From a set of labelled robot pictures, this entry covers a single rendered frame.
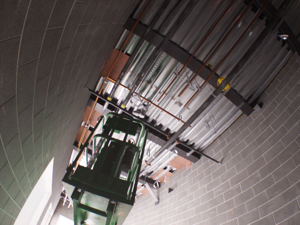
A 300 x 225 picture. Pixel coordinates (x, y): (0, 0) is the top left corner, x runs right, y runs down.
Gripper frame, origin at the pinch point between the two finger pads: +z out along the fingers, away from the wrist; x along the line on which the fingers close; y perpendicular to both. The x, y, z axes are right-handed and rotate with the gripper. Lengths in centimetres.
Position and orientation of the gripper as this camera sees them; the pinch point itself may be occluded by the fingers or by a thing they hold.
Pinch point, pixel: (150, 102)
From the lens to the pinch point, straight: 288.3
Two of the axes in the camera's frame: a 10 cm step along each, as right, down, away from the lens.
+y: 8.5, 5.0, 2.0
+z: 4.7, -5.3, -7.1
